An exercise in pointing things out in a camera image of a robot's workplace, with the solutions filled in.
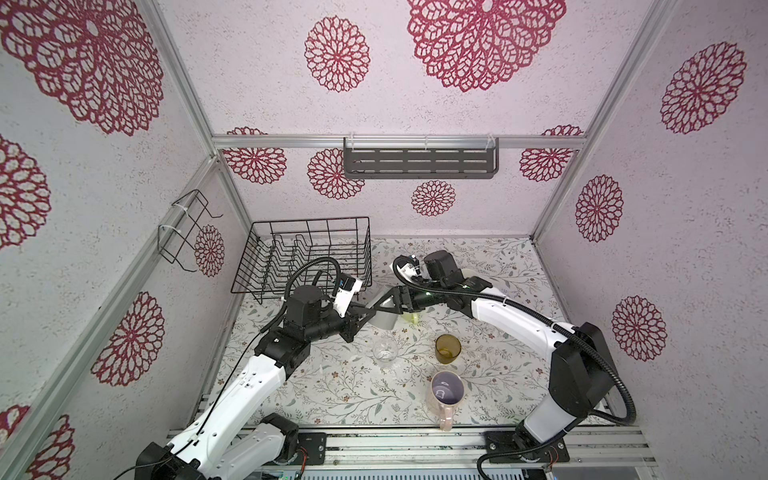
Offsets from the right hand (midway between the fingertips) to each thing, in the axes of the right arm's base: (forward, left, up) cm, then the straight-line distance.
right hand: (381, 303), depth 76 cm
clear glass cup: (-4, -1, -21) cm, 22 cm away
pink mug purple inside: (-14, -18, -20) cm, 31 cm away
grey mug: (-5, -1, 0) cm, 5 cm away
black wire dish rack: (+32, +42, -15) cm, 55 cm away
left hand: (-4, +2, 0) cm, 4 cm away
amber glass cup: (-2, -19, -20) cm, 28 cm away
